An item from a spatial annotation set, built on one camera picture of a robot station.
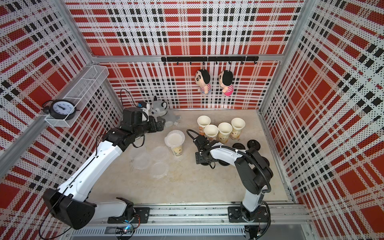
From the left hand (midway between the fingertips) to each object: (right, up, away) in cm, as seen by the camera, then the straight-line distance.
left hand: (159, 121), depth 77 cm
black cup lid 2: (+48, -17, +26) cm, 57 cm away
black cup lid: (+36, -26, +14) cm, 46 cm away
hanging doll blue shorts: (+23, +27, +14) cm, 38 cm away
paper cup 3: (+46, -2, +19) cm, 50 cm away
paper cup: (+28, -6, +16) cm, 33 cm away
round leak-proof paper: (+7, -10, +8) cm, 14 cm away
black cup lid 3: (+58, -15, +24) cm, 65 cm away
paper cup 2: (+37, -5, +16) cm, 41 cm away
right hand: (+26, -23, +14) cm, 37 cm away
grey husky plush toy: (-6, +9, +21) cm, 24 cm away
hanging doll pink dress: (+38, +28, +17) cm, 50 cm away
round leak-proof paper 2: (-5, -21, +19) cm, 28 cm away
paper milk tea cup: (+8, -17, +11) cm, 22 cm away
